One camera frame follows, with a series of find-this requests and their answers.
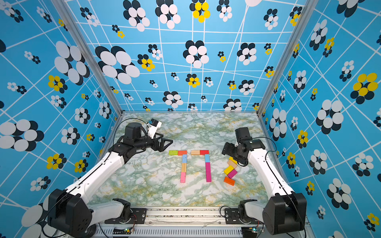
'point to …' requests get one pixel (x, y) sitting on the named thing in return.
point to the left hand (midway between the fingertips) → (169, 137)
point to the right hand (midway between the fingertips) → (231, 153)
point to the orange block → (229, 180)
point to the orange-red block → (180, 152)
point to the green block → (174, 152)
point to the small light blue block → (207, 158)
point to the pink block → (182, 177)
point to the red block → (204, 151)
